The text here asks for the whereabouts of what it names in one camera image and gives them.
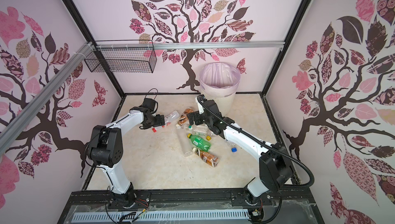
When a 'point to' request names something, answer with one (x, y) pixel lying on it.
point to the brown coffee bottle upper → (183, 118)
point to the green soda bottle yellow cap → (200, 143)
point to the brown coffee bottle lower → (206, 156)
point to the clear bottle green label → (200, 129)
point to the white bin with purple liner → (218, 81)
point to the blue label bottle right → (233, 147)
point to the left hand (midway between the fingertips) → (158, 124)
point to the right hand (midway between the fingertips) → (194, 110)
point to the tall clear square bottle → (185, 143)
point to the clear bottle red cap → (168, 119)
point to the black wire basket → (138, 56)
